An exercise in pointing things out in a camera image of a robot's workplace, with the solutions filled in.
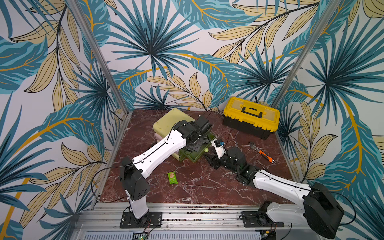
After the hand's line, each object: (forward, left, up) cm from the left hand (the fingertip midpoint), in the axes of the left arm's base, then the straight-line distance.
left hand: (192, 146), depth 77 cm
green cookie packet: (-10, +11, -19) cm, 24 cm away
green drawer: (-4, -1, -2) cm, 5 cm away
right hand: (0, -9, -4) cm, 10 cm away
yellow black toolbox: (+24, -40, -4) cm, 47 cm away
